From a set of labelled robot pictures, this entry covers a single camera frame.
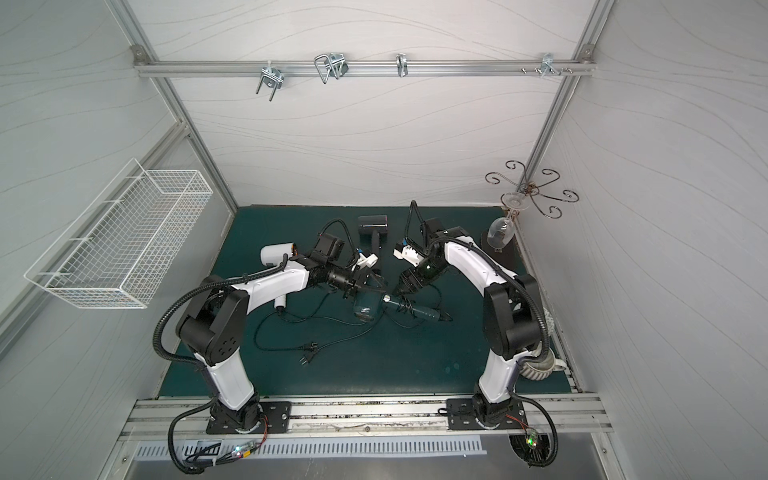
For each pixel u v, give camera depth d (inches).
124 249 27.2
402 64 30.8
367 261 32.3
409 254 32.1
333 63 30.1
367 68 31.0
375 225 44.0
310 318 35.7
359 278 29.4
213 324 19.0
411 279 30.6
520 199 30.5
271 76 30.8
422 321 36.5
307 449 27.6
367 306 28.9
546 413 27.7
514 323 18.9
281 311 35.7
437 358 32.6
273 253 38.9
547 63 30.1
